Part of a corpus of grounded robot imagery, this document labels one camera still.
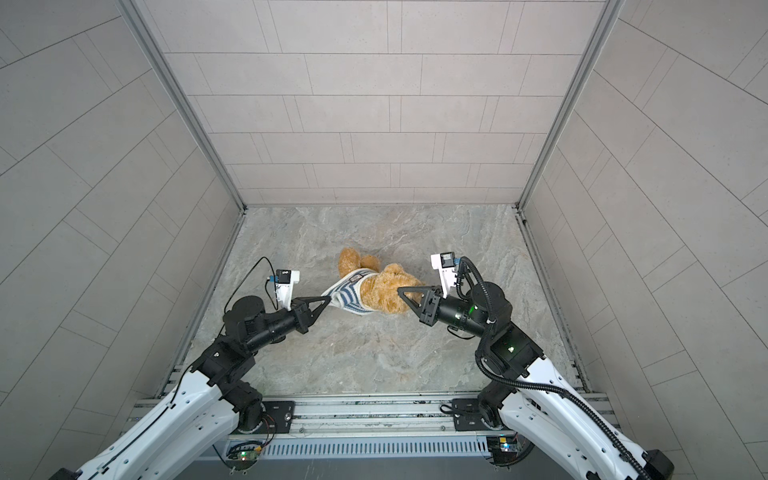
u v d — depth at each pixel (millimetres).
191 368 522
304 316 623
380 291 619
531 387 468
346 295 656
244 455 645
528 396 473
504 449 679
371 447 680
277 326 616
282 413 711
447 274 578
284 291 643
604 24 725
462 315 547
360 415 725
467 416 708
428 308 550
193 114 898
